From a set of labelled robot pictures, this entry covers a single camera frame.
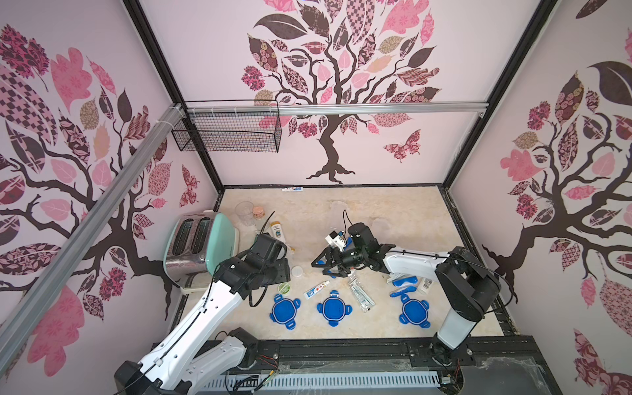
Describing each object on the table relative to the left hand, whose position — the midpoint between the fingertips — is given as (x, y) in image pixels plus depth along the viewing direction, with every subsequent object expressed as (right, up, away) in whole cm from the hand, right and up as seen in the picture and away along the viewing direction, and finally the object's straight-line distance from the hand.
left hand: (277, 277), depth 75 cm
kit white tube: (-5, +12, +26) cm, 29 cm away
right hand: (+12, +2, +5) cm, 13 cm away
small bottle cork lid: (-12, +20, +23) cm, 33 cm away
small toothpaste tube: (+9, -9, +11) cm, 17 cm away
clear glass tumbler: (-20, +21, +31) cm, 42 cm away
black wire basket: (-23, +54, +20) cm, 62 cm away
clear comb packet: (+29, -11, +10) cm, 32 cm away
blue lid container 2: (+22, +18, +32) cm, 43 cm away
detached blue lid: (+1, -14, +8) cm, 16 cm away
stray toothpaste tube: (0, +31, +44) cm, 54 cm away
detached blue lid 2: (+18, -14, +9) cm, 24 cm away
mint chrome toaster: (-29, +10, +6) cm, 31 cm away
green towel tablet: (0, -8, +12) cm, 15 cm away
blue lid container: (+40, +12, +29) cm, 51 cm away
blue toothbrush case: (+44, -7, +13) cm, 46 cm away
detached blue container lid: (+46, -15, +8) cm, 49 cm away
